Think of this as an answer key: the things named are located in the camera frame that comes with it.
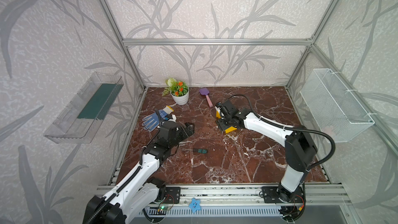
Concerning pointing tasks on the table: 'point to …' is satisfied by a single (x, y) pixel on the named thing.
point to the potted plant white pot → (179, 90)
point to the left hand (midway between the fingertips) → (189, 127)
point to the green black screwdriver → (197, 150)
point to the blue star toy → (195, 205)
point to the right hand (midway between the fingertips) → (221, 121)
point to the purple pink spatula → (204, 91)
